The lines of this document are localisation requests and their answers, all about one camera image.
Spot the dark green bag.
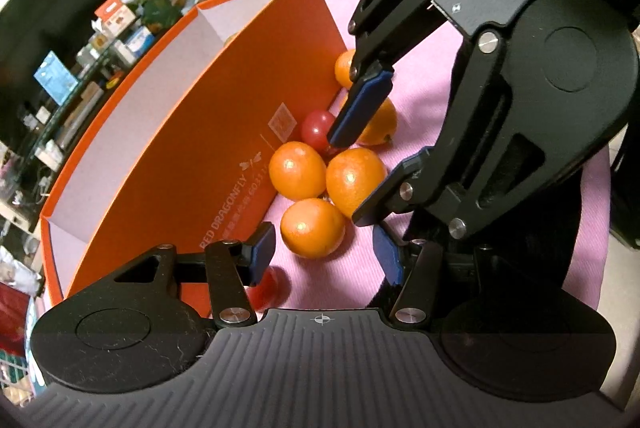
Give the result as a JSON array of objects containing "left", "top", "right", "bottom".
[{"left": 145, "top": 0, "right": 183, "bottom": 33}]

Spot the blue upright box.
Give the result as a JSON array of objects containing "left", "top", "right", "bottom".
[{"left": 34, "top": 52, "right": 80, "bottom": 106}]

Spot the orange cardboard box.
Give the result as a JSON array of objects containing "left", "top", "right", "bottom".
[{"left": 39, "top": 0, "right": 357, "bottom": 309}]

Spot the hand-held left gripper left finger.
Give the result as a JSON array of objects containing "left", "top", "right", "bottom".
[{"left": 97, "top": 222, "right": 277, "bottom": 329}]

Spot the small orange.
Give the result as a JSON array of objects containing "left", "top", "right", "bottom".
[
  {"left": 268, "top": 141, "right": 328, "bottom": 201},
  {"left": 334, "top": 49, "right": 363, "bottom": 89},
  {"left": 280, "top": 198, "right": 347, "bottom": 259},
  {"left": 325, "top": 148, "right": 388, "bottom": 219},
  {"left": 357, "top": 98, "right": 398, "bottom": 147}
]

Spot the red cherry tomato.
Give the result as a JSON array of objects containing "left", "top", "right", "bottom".
[
  {"left": 300, "top": 109, "right": 337, "bottom": 156},
  {"left": 245, "top": 267, "right": 288, "bottom": 313}
]

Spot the black television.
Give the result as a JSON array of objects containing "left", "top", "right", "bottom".
[{"left": 0, "top": 0, "right": 108, "bottom": 153}]

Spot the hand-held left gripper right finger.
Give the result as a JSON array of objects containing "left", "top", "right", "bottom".
[{"left": 372, "top": 224, "right": 445, "bottom": 327}]

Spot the orange and white carton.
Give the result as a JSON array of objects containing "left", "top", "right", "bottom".
[{"left": 94, "top": 0, "right": 138, "bottom": 36}]

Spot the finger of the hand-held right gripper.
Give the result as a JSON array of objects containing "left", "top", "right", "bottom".
[
  {"left": 327, "top": 0, "right": 468, "bottom": 149},
  {"left": 351, "top": 32, "right": 547, "bottom": 242}
]

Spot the blue and white carton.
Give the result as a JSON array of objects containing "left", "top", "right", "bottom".
[{"left": 122, "top": 28, "right": 156, "bottom": 58}]

